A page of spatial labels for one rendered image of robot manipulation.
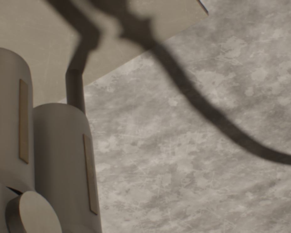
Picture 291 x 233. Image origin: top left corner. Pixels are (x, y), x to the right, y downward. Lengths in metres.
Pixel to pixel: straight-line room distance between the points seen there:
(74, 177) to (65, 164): 0.01
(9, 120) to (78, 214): 0.10
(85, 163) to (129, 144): 0.47
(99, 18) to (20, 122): 0.36
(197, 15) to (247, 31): 0.09
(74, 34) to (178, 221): 0.52
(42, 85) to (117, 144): 0.19
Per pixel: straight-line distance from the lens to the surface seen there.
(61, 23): 0.87
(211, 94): 1.01
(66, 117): 0.62
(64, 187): 0.57
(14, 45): 0.89
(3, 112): 0.53
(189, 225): 1.28
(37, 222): 0.46
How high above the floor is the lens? 0.69
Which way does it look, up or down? 43 degrees down
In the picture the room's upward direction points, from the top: 170 degrees clockwise
